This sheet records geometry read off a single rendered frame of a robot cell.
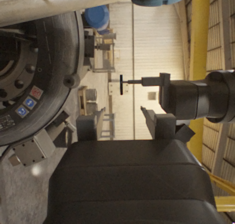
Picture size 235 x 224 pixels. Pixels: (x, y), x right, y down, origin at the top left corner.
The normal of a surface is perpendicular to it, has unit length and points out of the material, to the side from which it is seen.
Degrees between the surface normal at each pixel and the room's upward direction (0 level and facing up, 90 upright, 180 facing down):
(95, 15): 90
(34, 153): 90
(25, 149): 90
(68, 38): 53
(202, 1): 90
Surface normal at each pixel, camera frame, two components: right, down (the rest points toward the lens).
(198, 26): -0.01, 0.14
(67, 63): 0.58, 0.33
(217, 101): -0.20, 0.26
